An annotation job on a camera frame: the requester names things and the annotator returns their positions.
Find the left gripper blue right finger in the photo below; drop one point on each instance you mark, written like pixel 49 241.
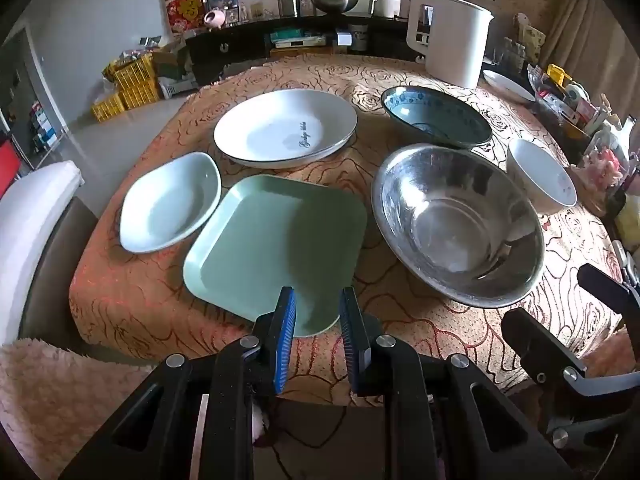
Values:
pixel 359 333

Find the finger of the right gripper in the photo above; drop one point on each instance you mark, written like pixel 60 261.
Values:
pixel 542 355
pixel 614 295

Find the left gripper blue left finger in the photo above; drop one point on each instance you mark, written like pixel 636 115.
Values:
pixel 275 332

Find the green square plate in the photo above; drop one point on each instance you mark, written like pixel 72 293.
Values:
pixel 269 232

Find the small white ceramic bowl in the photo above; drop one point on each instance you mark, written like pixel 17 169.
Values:
pixel 544 181

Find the stainless steel mixing bowl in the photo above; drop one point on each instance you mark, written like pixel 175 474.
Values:
pixel 457 224

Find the white oval dish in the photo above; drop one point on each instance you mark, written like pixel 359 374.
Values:
pixel 169 203

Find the blue patterned ceramic bowl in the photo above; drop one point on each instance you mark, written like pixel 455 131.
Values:
pixel 424 115

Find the glass dome with flowers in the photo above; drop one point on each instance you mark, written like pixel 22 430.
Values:
pixel 605 168

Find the tray of assorted clutter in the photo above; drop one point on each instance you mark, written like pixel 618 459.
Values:
pixel 571 114

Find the large white round plate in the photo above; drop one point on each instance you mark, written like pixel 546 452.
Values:
pixel 285 128

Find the pink fluffy cushion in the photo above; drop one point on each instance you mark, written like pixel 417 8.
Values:
pixel 54 400

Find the small white plate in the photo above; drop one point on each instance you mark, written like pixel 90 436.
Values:
pixel 508 88

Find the white cushioned chair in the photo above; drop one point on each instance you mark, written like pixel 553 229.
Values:
pixel 45 228

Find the black sideboard cabinet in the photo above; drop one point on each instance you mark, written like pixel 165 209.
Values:
pixel 219 52

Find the yellow plastic crates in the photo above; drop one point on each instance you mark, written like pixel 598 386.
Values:
pixel 133 84

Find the steel bowl on sideboard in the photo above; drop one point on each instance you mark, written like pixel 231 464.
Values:
pixel 334 6

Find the white rice cooker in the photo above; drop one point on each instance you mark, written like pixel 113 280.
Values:
pixel 385 8

